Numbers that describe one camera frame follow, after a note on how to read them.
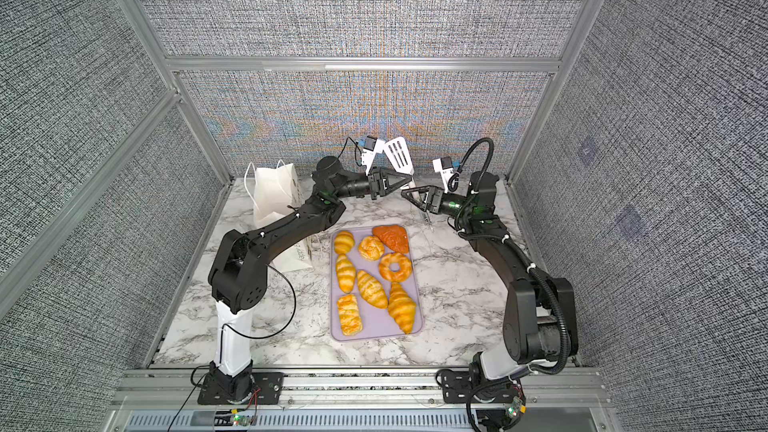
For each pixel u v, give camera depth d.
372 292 0.86
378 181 0.69
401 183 0.72
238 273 0.52
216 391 0.73
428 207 0.69
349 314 0.82
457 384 0.74
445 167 0.73
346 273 0.90
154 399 0.73
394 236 0.98
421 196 0.73
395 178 0.73
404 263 0.94
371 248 0.95
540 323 0.44
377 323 0.84
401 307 0.83
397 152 0.70
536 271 0.48
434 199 0.69
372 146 0.69
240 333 0.52
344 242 0.97
